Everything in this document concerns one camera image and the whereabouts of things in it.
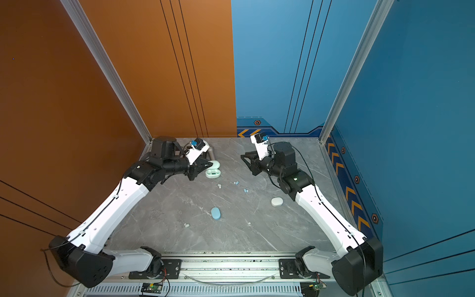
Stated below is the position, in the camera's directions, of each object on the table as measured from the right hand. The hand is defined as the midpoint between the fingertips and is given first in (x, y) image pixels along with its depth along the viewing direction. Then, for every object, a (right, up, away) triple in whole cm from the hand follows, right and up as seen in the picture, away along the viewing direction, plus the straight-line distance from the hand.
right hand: (242, 155), depth 71 cm
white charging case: (+17, -23, +20) cm, 35 cm away
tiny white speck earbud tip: (+3, -32, +15) cm, 35 cm away
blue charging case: (-13, -27, +16) cm, 34 cm away
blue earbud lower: (+2, -18, +24) cm, 31 cm away
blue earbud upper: (-3, -15, +27) cm, 31 cm away
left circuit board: (-34, -52, 0) cm, 62 cm away
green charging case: (-11, -6, -1) cm, 13 cm away
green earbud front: (-26, -32, +13) cm, 43 cm away
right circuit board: (+27, -52, -1) cm, 58 cm away
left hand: (-12, -2, 0) cm, 13 cm away
